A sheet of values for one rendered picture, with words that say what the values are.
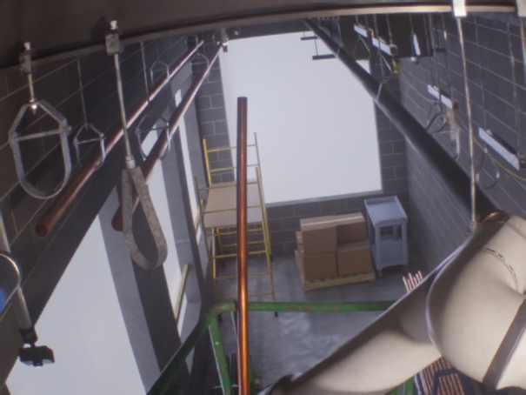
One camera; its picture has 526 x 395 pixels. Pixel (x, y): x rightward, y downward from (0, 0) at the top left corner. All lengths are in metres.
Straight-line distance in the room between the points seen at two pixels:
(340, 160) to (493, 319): 10.12
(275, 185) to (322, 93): 1.62
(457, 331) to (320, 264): 8.99
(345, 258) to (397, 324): 8.77
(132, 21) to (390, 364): 0.83
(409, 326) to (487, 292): 0.22
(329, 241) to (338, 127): 1.94
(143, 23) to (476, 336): 0.92
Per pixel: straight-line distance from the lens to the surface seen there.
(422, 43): 6.07
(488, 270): 0.80
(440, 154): 2.28
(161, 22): 1.36
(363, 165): 10.90
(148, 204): 1.33
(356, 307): 2.20
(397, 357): 0.99
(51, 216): 2.24
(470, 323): 0.75
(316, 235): 9.61
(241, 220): 2.26
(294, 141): 10.70
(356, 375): 1.05
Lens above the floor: 4.36
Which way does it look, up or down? 18 degrees down
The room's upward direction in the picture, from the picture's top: 7 degrees counter-clockwise
